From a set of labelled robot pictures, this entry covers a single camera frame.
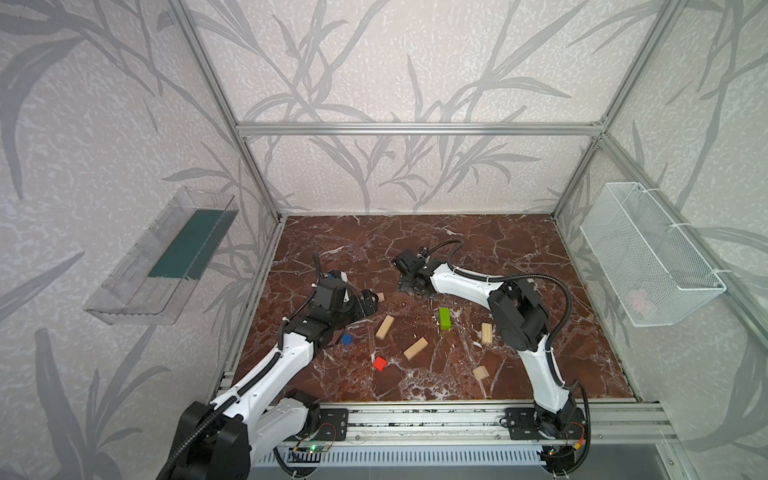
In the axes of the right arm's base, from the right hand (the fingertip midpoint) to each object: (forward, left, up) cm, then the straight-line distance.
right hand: (411, 275), depth 100 cm
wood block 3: (-24, -1, -2) cm, 24 cm away
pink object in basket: (-18, -57, +17) cm, 62 cm away
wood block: (-7, +10, -2) cm, 13 cm away
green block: (-15, -10, -1) cm, 18 cm away
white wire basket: (-21, -51, +32) cm, 63 cm away
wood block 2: (-17, +8, -2) cm, 19 cm away
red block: (-28, +10, -3) cm, 30 cm away
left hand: (-13, +12, +10) cm, 20 cm away
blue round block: (-26, +17, +12) cm, 33 cm away
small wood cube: (-31, -19, -1) cm, 36 cm away
